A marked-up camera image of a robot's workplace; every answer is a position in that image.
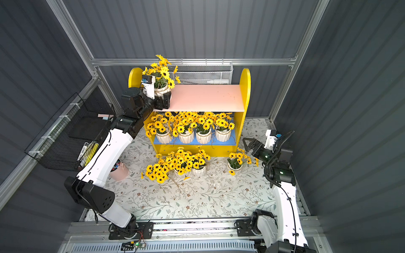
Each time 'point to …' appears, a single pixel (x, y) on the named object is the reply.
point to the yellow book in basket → (95, 147)
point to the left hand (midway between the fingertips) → (159, 89)
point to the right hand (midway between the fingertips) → (252, 142)
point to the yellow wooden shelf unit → (206, 116)
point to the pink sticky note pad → (105, 116)
